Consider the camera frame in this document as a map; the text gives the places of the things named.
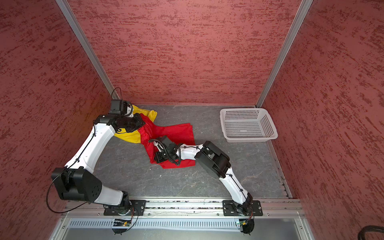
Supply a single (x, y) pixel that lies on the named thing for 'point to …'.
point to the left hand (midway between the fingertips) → (144, 125)
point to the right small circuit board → (246, 225)
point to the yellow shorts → (134, 136)
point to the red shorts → (178, 133)
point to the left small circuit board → (120, 222)
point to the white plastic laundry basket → (247, 125)
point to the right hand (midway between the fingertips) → (154, 161)
